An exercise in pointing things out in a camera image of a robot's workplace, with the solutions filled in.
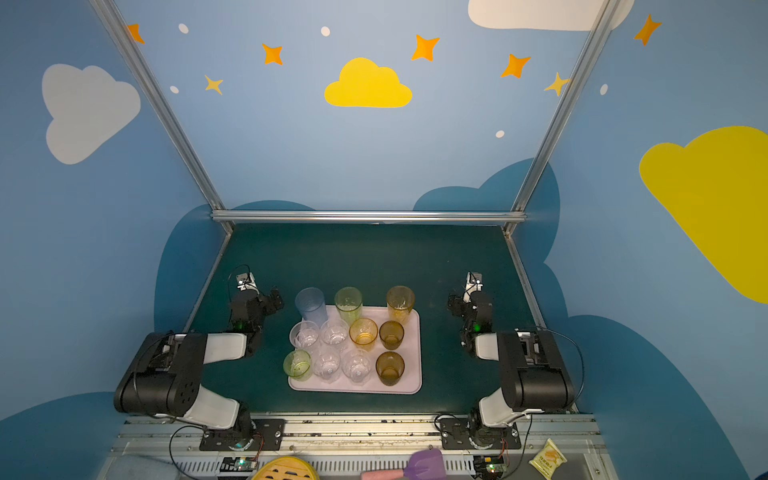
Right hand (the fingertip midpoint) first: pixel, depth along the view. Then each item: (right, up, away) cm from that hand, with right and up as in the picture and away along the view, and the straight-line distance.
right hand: (470, 287), depth 95 cm
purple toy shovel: (-18, -40, -24) cm, 50 cm away
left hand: (-66, -1, -1) cm, 66 cm away
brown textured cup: (-26, -14, -4) cm, 30 cm away
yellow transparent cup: (-34, -14, -4) cm, 37 cm away
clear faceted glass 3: (-36, -21, -11) cm, 43 cm away
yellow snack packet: (+12, -39, -24) cm, 47 cm away
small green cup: (-53, -21, -10) cm, 58 cm away
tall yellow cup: (-23, -4, -8) cm, 25 cm away
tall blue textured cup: (-50, -4, -7) cm, 51 cm away
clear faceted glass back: (-43, -13, -8) cm, 45 cm away
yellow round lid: (-50, -39, -27) cm, 69 cm away
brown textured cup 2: (-26, -22, -11) cm, 36 cm away
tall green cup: (-38, -3, -11) cm, 40 cm away
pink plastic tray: (-30, -20, -6) cm, 37 cm away
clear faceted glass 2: (-44, -21, -10) cm, 50 cm away
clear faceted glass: (-52, -13, -6) cm, 54 cm away
